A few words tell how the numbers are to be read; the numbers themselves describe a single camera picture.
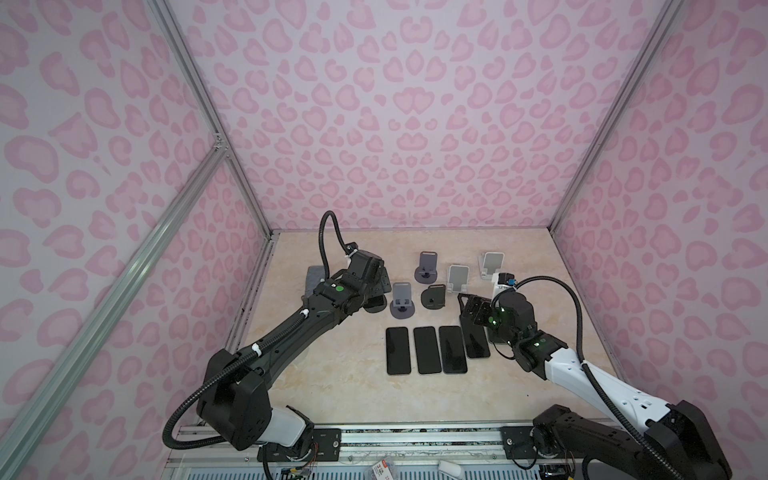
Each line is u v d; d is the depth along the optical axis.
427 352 0.88
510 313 0.62
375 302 1.00
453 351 1.05
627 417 0.43
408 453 0.72
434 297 0.97
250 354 0.43
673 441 0.39
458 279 1.00
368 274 0.63
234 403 0.41
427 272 1.04
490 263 1.04
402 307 0.95
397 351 1.07
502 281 0.73
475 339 1.03
